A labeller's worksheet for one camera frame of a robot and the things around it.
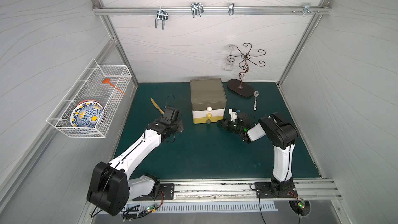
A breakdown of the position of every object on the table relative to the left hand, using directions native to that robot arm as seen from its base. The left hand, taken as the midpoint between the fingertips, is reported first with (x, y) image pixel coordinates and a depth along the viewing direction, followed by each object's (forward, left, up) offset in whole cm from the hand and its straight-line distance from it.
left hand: (180, 125), depth 84 cm
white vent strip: (-36, -7, -12) cm, 39 cm away
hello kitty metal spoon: (+34, -52, -11) cm, 63 cm away
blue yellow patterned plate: (-8, +34, +22) cm, 42 cm away
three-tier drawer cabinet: (+11, -16, +9) cm, 21 cm away
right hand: (+10, -22, -10) cm, 26 cm away
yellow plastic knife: (+22, +21, -13) cm, 33 cm away
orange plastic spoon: (+13, +37, +20) cm, 44 cm away
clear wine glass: (+43, -30, +9) cm, 53 cm away
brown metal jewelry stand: (+39, -40, -9) cm, 56 cm away
